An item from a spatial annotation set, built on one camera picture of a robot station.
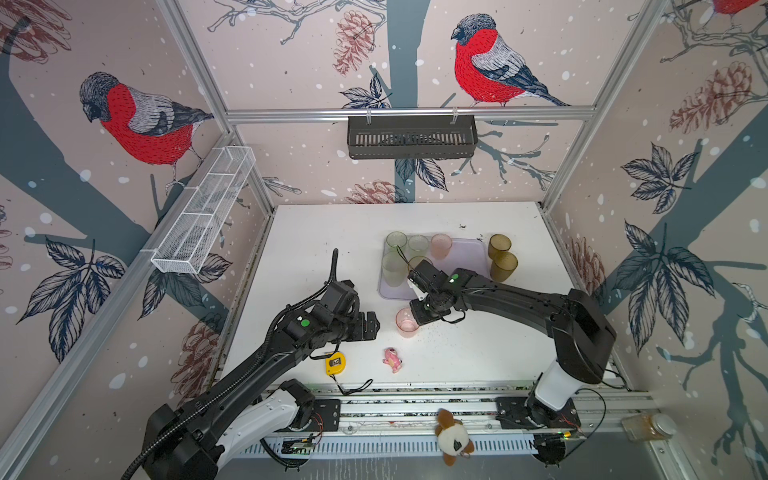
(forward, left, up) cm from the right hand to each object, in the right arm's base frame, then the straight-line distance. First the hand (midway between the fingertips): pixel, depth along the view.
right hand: (413, 320), depth 84 cm
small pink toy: (-10, +6, -3) cm, 12 cm away
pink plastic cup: (+1, +2, -4) cm, 5 cm away
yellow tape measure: (-12, +21, -3) cm, 24 cm away
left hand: (-6, +12, +7) cm, 15 cm away
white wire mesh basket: (+4, +56, +27) cm, 62 cm away
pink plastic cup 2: (+29, -9, -1) cm, 30 cm away
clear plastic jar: (-23, -53, 0) cm, 58 cm away
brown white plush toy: (-27, -9, -3) cm, 29 cm away
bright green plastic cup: (+30, +7, +1) cm, 31 cm away
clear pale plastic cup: (+16, +6, +3) cm, 17 cm away
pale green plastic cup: (+27, -2, +1) cm, 27 cm away
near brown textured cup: (+23, -31, -2) cm, 38 cm away
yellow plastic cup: (+20, -1, +2) cm, 20 cm away
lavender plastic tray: (+29, -19, -6) cm, 35 cm away
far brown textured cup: (+30, -29, -1) cm, 42 cm away
